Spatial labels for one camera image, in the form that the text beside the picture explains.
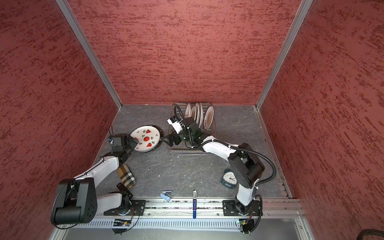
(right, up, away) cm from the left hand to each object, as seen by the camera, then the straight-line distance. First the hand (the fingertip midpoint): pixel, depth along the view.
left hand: (133, 145), depth 91 cm
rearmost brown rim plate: (+48, +17, +12) cm, 53 cm away
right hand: (+22, +6, -9) cm, 25 cm away
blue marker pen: (+39, -27, -17) cm, 50 cm away
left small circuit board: (+2, -37, -19) cm, 42 cm away
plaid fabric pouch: (0, -16, -10) cm, 19 cm away
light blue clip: (+23, -24, -14) cm, 36 cm away
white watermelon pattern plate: (+6, +4, +8) cm, 11 cm away
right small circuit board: (+65, -36, -19) cm, 77 cm away
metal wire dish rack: (+37, +14, -26) cm, 47 cm away
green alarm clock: (+58, -17, -11) cm, 61 cm away
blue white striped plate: (+6, -4, +1) cm, 8 cm away
